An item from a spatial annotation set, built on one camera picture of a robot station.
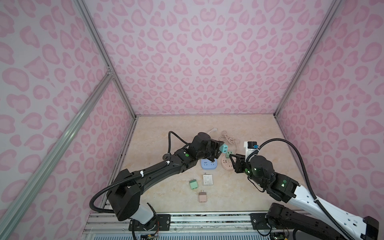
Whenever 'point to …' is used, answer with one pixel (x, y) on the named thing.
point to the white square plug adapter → (208, 179)
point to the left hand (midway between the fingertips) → (231, 145)
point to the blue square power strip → (207, 164)
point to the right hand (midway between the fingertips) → (231, 155)
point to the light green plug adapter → (193, 184)
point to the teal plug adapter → (223, 148)
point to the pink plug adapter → (202, 196)
